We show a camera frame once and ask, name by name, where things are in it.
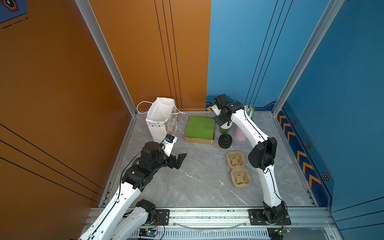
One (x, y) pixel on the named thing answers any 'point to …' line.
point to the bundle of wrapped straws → (250, 111)
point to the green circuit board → (146, 232)
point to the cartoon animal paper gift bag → (161, 117)
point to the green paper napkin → (200, 127)
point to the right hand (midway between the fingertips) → (222, 118)
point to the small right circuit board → (277, 233)
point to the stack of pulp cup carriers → (240, 177)
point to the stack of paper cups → (225, 129)
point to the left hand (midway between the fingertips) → (178, 148)
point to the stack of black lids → (225, 141)
